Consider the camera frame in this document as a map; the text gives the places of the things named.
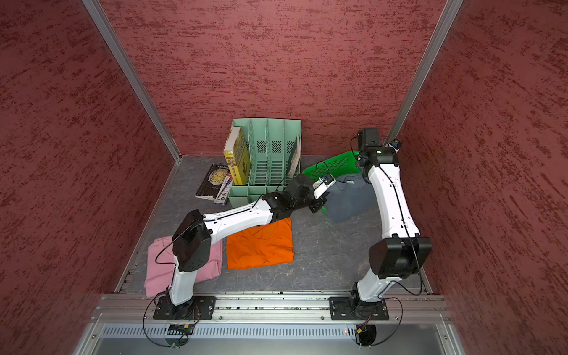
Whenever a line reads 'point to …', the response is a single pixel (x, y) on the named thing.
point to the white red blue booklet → (223, 192)
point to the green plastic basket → (342, 163)
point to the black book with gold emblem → (213, 181)
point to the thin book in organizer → (296, 158)
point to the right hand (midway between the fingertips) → (371, 170)
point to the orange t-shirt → (263, 245)
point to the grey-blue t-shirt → (350, 197)
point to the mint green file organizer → (274, 151)
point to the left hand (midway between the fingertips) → (325, 193)
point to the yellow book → (237, 157)
